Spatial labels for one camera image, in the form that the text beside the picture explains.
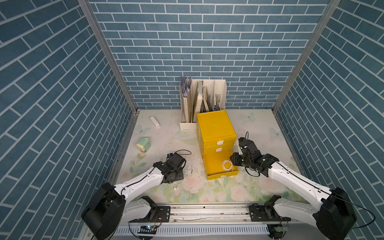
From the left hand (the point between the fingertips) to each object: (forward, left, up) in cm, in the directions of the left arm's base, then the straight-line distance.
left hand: (182, 176), depth 85 cm
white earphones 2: (+6, -4, -1) cm, 7 cm away
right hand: (+7, -28, +9) cm, 31 cm away
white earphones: (+5, -29, 0) cm, 30 cm away
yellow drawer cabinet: (+14, -19, +20) cm, 31 cm away
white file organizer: (+41, -8, +25) cm, 49 cm away
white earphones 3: (-6, +3, -1) cm, 7 cm away
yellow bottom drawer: (+7, -22, -1) cm, 23 cm away
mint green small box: (+18, +25, +5) cm, 31 cm away
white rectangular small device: (+39, +23, +2) cm, 45 cm away
